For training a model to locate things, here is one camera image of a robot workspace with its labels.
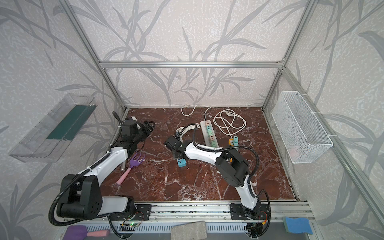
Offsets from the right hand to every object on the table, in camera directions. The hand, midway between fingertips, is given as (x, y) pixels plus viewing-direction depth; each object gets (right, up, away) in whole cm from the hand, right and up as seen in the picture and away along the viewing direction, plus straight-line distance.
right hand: (179, 147), depth 91 cm
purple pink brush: (-42, -35, -23) cm, 60 cm away
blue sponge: (+59, -32, -23) cm, 71 cm away
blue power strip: (+2, -9, -3) cm, 9 cm away
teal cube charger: (+36, +4, +2) cm, 36 cm away
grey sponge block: (+9, -33, -25) cm, 43 cm away
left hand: (-14, +17, -5) cm, 23 cm away
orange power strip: (+34, +3, +7) cm, 34 cm away
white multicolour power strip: (+19, +5, +3) cm, 20 cm away
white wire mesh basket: (+56, +10, -30) cm, 65 cm away
